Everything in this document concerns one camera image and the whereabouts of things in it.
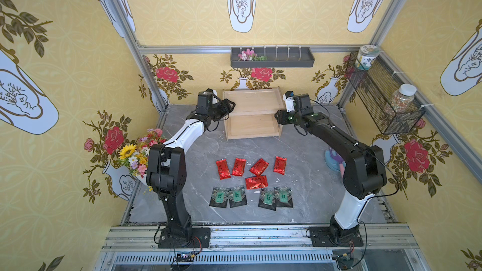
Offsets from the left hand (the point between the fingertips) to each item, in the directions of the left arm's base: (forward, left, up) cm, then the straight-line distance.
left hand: (225, 105), depth 93 cm
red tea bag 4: (-24, -27, -18) cm, 40 cm away
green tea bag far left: (-38, +2, -19) cm, 43 cm away
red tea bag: (-25, +1, -19) cm, 32 cm away
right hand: (-4, -30, -1) cm, 30 cm away
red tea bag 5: (-32, -15, -19) cm, 40 cm away
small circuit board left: (-60, +15, -23) cm, 66 cm away
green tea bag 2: (-40, -19, -19) cm, 48 cm away
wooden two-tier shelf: (-7, -14, 0) cm, 15 cm away
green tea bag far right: (-40, -26, -19) cm, 51 cm away
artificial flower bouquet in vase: (-30, +37, -4) cm, 48 cm away
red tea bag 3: (-25, -16, -19) cm, 35 cm away
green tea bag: (-38, -5, -20) cm, 43 cm away
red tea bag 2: (-25, -6, -18) cm, 31 cm away
